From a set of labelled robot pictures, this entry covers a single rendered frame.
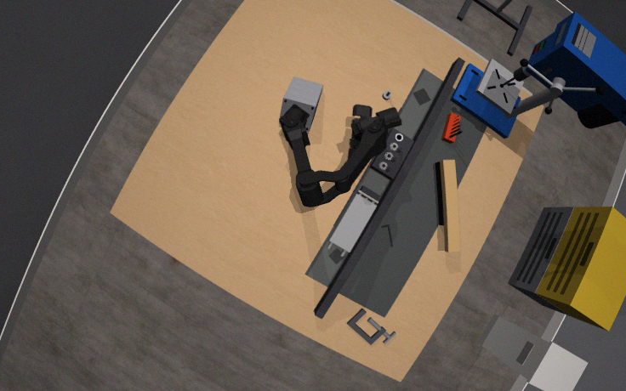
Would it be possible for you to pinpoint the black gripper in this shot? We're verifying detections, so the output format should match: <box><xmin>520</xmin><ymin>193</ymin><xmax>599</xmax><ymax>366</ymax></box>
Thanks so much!
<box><xmin>348</xmin><ymin>105</ymin><xmax>373</xmax><ymax>159</ymax></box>

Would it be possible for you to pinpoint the black long square bar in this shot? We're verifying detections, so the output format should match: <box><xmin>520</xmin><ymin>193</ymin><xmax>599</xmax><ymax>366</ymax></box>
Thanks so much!
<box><xmin>314</xmin><ymin>58</ymin><xmax>465</xmax><ymax>319</ymax></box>

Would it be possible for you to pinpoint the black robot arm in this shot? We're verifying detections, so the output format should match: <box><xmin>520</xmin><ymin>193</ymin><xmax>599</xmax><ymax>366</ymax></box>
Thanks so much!
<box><xmin>279</xmin><ymin>104</ymin><xmax>401</xmax><ymax>207</ymax></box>

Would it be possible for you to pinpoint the dark grey c-clamp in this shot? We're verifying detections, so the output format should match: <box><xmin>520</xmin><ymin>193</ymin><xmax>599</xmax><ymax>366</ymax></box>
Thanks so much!
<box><xmin>347</xmin><ymin>309</ymin><xmax>396</xmax><ymax>345</ymax></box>

